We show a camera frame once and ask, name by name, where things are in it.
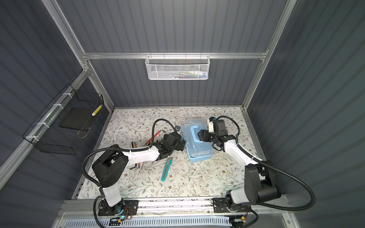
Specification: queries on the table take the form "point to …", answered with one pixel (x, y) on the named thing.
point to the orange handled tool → (136, 146)
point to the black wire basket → (46, 134)
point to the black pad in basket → (80, 118)
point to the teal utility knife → (166, 168)
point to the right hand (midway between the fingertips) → (205, 135)
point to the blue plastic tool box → (196, 149)
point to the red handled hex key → (154, 136)
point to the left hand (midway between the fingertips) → (178, 138)
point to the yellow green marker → (97, 110)
